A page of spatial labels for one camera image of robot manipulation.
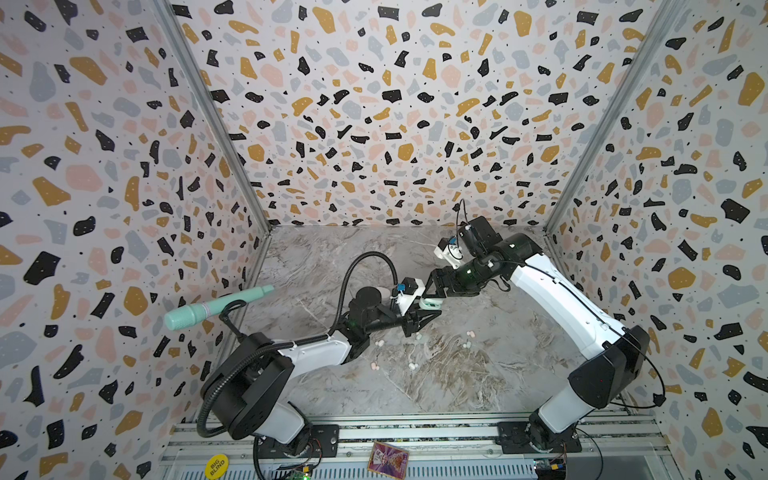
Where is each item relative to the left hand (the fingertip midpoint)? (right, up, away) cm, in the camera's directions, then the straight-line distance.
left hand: (441, 303), depth 74 cm
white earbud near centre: (-6, -20, +11) cm, 24 cm away
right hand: (-1, +4, -1) cm, 4 cm away
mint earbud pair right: (+10, -15, +16) cm, 24 cm away
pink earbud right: (+12, -12, +18) cm, 25 cm away
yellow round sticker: (-53, -38, -4) cm, 65 cm away
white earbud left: (-16, -14, +16) cm, 27 cm away
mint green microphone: (-53, 0, -16) cm, 55 cm away
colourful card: (-13, -37, -4) cm, 39 cm away
